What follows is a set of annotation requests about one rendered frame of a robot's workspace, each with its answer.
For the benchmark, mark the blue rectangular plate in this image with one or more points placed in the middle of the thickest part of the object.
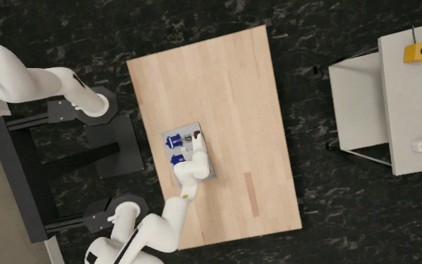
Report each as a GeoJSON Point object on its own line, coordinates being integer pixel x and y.
{"type": "Point", "coordinates": [176, 158]}

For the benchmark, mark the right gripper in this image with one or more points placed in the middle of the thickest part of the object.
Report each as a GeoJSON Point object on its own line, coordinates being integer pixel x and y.
{"type": "Point", "coordinates": [198, 141]}

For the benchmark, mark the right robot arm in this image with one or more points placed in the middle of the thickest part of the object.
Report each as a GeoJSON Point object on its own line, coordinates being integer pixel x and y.
{"type": "Point", "coordinates": [162, 233]}

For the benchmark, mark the blue rectangular block with white stripe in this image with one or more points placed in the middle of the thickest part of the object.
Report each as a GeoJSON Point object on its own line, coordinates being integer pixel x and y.
{"type": "Point", "coordinates": [171, 139]}

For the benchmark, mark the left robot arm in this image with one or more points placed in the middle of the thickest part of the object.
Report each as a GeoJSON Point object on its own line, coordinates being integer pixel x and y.
{"type": "Point", "coordinates": [19, 84]}

